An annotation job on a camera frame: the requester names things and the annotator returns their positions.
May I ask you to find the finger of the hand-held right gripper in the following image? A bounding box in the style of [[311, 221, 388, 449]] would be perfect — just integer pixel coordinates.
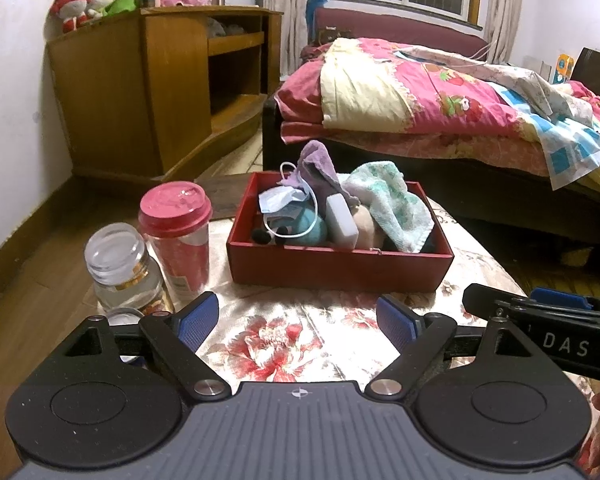
[[529, 287, 600, 312], [462, 284, 533, 321]]

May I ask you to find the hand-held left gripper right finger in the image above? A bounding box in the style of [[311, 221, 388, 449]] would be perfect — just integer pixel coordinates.
[[364, 295, 561, 403]]

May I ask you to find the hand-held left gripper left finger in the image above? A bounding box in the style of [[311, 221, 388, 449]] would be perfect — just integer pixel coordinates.
[[45, 291, 232, 403]]

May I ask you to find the red cardboard box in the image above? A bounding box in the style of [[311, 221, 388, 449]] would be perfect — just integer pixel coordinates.
[[226, 170, 455, 293]]

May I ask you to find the beige plush toy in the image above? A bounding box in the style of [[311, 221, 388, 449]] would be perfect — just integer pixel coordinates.
[[352, 205, 387, 251]]

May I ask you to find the white sponge block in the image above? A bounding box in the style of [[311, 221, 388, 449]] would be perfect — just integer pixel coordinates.
[[326, 193, 360, 251]]

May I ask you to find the pink pig plush toy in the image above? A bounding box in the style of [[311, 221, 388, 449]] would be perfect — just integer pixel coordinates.
[[251, 205, 329, 247]]

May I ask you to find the blue face mask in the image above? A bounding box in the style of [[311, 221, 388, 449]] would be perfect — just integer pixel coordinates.
[[258, 161, 322, 239]]

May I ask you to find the purple cloth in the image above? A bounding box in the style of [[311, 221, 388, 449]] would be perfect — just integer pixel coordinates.
[[279, 140, 361, 211]]

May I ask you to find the aluminium drink can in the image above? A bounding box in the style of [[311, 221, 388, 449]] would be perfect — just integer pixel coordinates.
[[104, 307, 146, 331]]

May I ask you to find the clear glass jar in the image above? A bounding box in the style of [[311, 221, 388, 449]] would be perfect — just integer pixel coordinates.
[[84, 222, 176, 313]]

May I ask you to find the pink lid plastic cup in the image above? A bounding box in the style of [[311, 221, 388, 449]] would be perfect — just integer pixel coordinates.
[[138, 181, 213, 295]]

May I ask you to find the white blue patterned blanket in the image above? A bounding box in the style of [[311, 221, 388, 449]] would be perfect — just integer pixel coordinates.
[[495, 60, 600, 192]]

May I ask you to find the pink strawberry quilt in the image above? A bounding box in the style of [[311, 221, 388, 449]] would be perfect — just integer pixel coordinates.
[[275, 37, 600, 181]]

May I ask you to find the yellow blue carton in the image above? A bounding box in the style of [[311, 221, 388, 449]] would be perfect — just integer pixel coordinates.
[[552, 53, 574, 83]]

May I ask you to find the wooden cabinet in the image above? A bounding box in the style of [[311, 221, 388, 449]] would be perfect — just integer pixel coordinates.
[[45, 5, 285, 181]]

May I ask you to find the maroon upholstered backrest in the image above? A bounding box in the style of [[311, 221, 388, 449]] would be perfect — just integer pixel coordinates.
[[311, 7, 486, 61]]

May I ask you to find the beige curtain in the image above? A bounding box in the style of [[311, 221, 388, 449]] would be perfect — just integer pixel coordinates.
[[482, 0, 525, 63], [256, 0, 313, 76]]

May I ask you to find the grey cloth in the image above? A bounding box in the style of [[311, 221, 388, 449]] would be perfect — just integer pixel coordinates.
[[206, 16, 241, 38]]

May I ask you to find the brown patterned bag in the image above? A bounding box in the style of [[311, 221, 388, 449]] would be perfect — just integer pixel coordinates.
[[317, 26, 353, 45]]

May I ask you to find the green plush toy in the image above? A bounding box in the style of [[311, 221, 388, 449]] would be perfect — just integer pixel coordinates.
[[102, 0, 141, 17]]

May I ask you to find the blue cloth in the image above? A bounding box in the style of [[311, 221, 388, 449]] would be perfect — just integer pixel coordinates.
[[305, 0, 327, 36]]

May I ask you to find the red white plush doll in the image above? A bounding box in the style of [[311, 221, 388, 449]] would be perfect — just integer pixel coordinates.
[[50, 0, 91, 33]]

